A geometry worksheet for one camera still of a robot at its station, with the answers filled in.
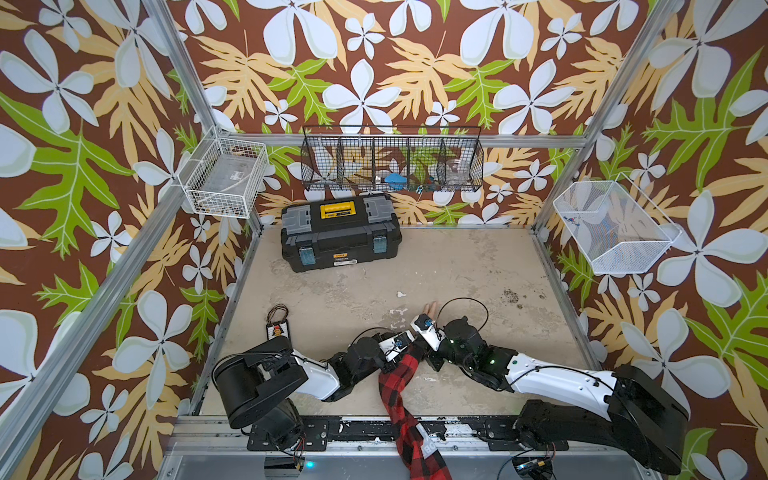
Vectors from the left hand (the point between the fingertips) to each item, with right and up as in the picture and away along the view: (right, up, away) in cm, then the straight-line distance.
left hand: (403, 333), depth 85 cm
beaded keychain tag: (-39, +1, +6) cm, 39 cm away
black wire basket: (-2, +56, +14) cm, 58 cm away
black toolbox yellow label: (-20, +30, +11) cm, 38 cm away
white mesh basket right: (+60, +31, -2) cm, 68 cm away
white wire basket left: (-52, +46, -1) cm, 69 cm away
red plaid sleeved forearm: (+1, -25, -17) cm, 30 cm away
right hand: (+3, -1, -3) cm, 4 cm away
